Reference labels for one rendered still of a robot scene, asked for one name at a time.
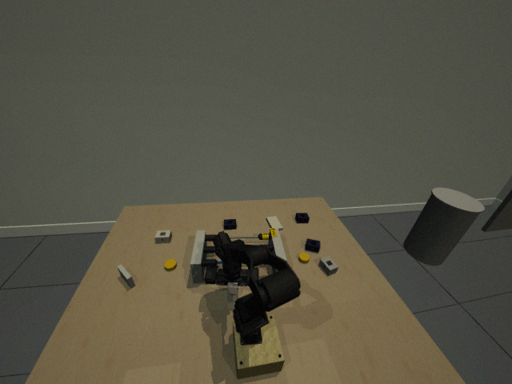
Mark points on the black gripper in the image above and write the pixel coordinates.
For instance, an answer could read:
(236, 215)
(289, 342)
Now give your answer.
(222, 279)

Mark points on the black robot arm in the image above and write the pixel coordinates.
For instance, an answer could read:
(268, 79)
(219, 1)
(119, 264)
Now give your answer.
(268, 293)

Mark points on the yellow flat disc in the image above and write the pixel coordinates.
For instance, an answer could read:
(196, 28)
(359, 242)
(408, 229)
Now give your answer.
(170, 265)
(304, 258)

